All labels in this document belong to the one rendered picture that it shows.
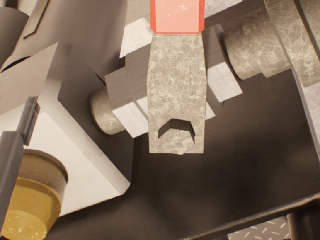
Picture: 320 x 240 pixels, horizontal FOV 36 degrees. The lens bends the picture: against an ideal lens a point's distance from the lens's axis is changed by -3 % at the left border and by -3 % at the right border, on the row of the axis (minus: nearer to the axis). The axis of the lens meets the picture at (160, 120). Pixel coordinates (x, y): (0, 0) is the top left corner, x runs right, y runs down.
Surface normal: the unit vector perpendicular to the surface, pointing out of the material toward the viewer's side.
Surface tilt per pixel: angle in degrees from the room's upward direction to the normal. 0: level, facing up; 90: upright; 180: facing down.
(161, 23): 0
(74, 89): 90
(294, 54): 9
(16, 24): 90
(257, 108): 90
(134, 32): 0
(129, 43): 0
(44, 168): 90
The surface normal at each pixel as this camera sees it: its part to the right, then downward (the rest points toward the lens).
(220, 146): -0.49, -0.67
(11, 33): 0.54, -0.63
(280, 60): 0.05, 0.75
